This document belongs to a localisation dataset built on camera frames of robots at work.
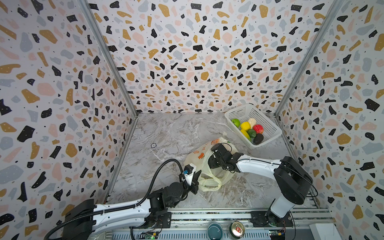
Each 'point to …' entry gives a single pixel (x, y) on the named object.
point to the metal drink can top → (236, 230)
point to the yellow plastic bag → (210, 179)
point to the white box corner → (325, 231)
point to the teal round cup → (215, 231)
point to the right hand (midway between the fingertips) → (208, 157)
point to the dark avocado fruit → (258, 138)
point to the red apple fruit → (258, 128)
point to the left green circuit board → (148, 235)
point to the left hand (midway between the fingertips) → (201, 170)
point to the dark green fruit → (252, 133)
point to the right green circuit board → (277, 234)
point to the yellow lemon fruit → (245, 125)
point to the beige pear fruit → (252, 122)
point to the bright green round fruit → (236, 122)
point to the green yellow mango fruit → (245, 133)
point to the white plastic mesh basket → (245, 112)
